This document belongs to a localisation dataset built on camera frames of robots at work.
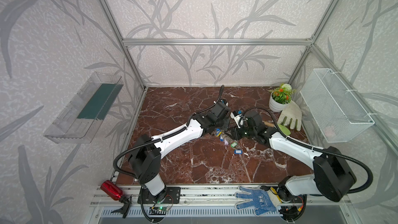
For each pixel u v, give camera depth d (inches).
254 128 26.0
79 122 24.8
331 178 16.3
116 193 28.4
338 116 24.8
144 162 17.0
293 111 42.0
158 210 28.2
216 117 24.3
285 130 38.3
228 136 31.0
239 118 29.9
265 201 27.9
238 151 34.9
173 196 29.0
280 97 36.9
